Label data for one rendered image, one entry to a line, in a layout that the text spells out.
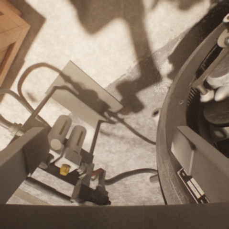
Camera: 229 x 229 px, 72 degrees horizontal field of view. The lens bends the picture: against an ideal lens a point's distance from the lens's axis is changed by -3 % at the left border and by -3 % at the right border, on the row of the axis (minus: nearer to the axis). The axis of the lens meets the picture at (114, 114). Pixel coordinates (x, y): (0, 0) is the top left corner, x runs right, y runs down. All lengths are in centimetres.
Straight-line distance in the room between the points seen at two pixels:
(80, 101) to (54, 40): 38
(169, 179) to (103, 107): 79
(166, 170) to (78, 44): 74
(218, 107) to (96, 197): 46
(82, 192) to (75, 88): 62
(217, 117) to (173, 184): 18
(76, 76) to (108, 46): 26
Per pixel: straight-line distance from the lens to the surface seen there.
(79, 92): 102
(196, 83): 41
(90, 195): 62
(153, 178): 52
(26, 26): 90
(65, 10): 89
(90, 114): 110
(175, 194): 30
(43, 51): 100
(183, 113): 39
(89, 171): 66
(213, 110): 42
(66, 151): 73
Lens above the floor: 83
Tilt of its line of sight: 50 degrees down
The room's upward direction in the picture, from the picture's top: 170 degrees counter-clockwise
